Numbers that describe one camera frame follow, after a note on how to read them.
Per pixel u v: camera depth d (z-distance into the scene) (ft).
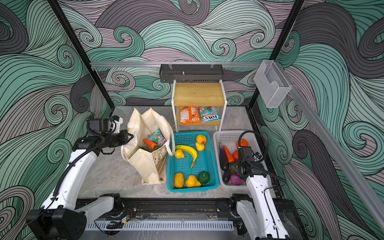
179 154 2.94
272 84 2.57
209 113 2.99
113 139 2.10
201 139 2.95
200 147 3.02
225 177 2.61
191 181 2.54
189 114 3.01
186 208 2.44
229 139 3.15
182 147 2.96
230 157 2.88
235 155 2.87
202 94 2.69
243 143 3.04
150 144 2.77
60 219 1.21
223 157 2.87
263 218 1.36
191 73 3.10
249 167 1.73
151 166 2.41
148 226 2.39
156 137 2.89
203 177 2.60
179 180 2.56
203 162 2.95
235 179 2.55
